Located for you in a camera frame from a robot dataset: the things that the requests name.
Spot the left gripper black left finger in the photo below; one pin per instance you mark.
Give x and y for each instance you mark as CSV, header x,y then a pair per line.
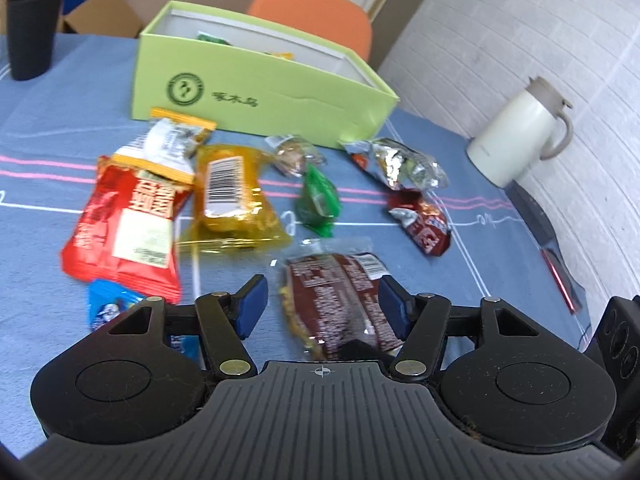
x,y
222,321

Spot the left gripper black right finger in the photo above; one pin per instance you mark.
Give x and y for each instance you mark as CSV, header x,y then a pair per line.
x,y
424,323

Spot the dark red small snack packet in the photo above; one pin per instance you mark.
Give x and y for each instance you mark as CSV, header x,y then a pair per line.
x,y
425,223

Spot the brown transparent snack packet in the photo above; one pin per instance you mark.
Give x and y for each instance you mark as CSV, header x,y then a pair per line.
x,y
328,289

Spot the blue cookie packet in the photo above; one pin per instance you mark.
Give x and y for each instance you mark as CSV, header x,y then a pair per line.
x,y
107,300

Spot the silver foil snack packet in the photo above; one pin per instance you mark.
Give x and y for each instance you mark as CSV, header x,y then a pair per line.
x,y
396,165

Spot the red black object at table edge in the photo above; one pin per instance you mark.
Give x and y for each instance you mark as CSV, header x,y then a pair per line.
x,y
572,292

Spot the yellow transparent cake packet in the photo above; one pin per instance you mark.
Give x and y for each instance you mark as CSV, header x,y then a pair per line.
x,y
230,209

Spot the green candy wrapper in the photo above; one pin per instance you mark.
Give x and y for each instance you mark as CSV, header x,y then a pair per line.
x,y
318,204

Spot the clear small candy wrapper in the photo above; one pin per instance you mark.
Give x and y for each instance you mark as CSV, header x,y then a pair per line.
x,y
293,155

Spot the white yellow-edged snack packet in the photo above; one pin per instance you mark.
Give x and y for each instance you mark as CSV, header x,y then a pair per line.
x,y
167,148

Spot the white thermal jug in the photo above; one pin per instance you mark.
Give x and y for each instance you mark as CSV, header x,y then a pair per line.
x,y
532,126

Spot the green cardboard snack box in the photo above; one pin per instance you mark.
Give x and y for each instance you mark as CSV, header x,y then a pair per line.
x,y
257,77

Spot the blue patterned tablecloth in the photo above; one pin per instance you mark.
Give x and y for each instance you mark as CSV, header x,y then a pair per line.
x,y
55,127

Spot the orange chair back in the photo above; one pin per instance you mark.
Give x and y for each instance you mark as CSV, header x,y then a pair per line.
x,y
339,21

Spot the black travel tumbler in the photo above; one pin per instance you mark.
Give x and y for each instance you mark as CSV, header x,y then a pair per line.
x,y
30,32

